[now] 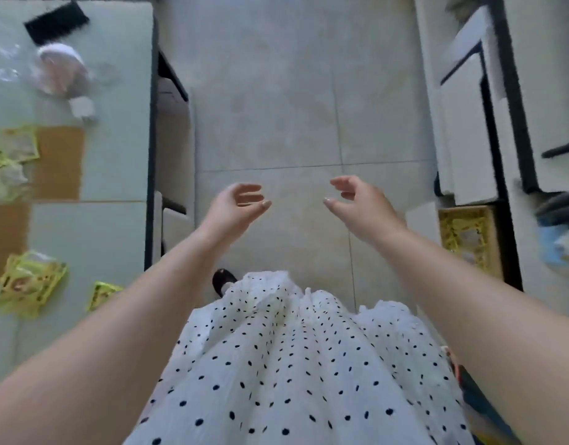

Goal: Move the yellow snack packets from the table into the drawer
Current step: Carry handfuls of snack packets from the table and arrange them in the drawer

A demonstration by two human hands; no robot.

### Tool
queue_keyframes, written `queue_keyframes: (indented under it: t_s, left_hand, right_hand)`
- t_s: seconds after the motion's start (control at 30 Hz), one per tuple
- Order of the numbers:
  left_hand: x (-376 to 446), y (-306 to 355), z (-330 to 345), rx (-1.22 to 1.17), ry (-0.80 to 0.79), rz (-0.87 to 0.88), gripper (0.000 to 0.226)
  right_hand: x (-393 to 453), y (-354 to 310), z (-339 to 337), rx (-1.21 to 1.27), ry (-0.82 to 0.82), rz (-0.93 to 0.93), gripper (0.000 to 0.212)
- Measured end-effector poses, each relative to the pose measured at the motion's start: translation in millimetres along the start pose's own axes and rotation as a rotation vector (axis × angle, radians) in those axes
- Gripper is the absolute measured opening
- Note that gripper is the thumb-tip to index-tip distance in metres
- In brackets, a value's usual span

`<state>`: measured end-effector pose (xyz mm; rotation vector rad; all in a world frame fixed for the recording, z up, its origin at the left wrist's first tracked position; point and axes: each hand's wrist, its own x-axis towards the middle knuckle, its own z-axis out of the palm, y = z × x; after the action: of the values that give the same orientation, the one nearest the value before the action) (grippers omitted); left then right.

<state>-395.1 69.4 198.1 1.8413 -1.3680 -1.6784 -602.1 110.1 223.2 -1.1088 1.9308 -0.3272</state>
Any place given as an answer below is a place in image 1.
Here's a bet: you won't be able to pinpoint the white square charger adapter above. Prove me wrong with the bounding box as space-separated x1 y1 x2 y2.
67 96 100 124

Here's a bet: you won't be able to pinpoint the person's left forearm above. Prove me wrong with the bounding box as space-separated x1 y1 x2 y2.
0 226 229 445

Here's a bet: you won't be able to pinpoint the person's left hand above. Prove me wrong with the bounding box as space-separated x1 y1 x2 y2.
200 182 273 248

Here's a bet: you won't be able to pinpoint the person's left black shoe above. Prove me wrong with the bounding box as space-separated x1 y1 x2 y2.
212 268 239 299

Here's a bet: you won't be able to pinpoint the white and black furniture unit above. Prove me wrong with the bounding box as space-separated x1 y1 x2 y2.
154 50 198 270

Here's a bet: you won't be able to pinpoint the person's right hand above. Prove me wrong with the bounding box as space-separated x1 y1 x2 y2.
323 174 408 247

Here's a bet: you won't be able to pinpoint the dark grey smartphone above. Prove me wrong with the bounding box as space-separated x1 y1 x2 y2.
23 0 91 45

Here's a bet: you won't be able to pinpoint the blue and white folders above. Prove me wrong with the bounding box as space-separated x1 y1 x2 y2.
534 189 569 227

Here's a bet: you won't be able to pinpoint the white polka dot dress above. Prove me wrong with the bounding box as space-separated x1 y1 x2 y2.
124 271 475 445

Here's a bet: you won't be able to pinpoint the light blue tissue box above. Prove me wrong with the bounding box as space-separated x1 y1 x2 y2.
537 224 569 274

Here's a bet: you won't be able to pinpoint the person's right forearm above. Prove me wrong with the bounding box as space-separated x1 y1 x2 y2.
375 226 569 445

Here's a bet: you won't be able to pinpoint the clear plastic water bottle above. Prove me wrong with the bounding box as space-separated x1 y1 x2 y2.
0 22 40 88

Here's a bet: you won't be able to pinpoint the pink fabric face mask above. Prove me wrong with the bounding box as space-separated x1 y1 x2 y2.
32 43 93 100

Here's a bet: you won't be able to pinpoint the pale green glass table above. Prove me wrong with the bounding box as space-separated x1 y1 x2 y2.
0 0 158 396

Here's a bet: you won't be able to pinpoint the light wooden drawer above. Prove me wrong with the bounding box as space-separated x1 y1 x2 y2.
404 201 506 281

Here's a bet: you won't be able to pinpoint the pile of yellow warmer packets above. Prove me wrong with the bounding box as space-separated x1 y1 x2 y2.
0 126 125 320

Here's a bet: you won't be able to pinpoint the white cabinet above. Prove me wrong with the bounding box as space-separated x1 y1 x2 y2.
412 0 569 320

